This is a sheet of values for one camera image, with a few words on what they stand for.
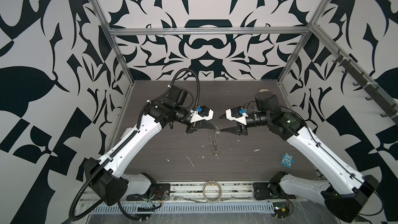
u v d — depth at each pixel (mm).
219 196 727
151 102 532
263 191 743
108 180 371
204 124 597
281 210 711
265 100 507
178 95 541
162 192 735
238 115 498
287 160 830
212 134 618
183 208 649
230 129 580
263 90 1106
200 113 523
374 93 548
